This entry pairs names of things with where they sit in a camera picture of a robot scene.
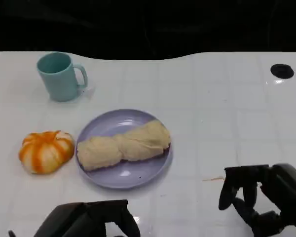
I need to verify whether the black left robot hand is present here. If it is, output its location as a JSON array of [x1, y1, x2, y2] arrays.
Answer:
[[33, 199, 141, 237]]

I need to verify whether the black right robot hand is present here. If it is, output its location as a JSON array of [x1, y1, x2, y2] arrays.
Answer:
[[218, 162, 296, 237]]

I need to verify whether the beige towel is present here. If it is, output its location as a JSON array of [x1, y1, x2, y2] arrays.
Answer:
[[76, 119, 171, 172]]

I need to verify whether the lilac plate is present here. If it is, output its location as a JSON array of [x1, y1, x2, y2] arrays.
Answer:
[[75, 109, 174, 190]]

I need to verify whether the orange and white bread roll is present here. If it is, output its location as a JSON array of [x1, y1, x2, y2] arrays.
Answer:
[[18, 130, 75, 175]]

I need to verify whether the black table grommet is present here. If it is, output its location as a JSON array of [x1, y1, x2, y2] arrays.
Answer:
[[270, 63, 295, 79]]

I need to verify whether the pale green mug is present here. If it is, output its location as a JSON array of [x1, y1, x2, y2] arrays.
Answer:
[[36, 51, 89, 102]]

